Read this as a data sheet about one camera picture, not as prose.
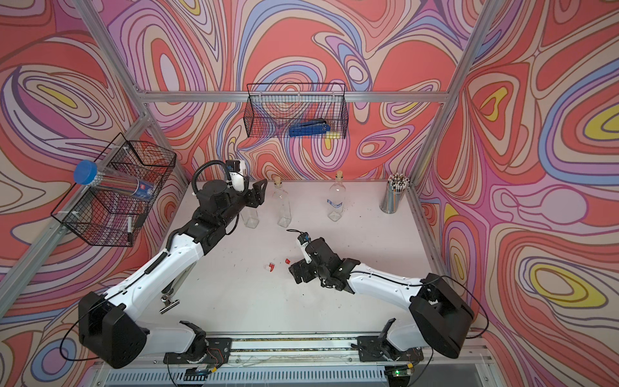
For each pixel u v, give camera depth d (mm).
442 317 421
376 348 733
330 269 629
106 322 390
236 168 622
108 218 734
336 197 983
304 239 734
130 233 718
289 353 749
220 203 558
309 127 905
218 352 729
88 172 617
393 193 983
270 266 897
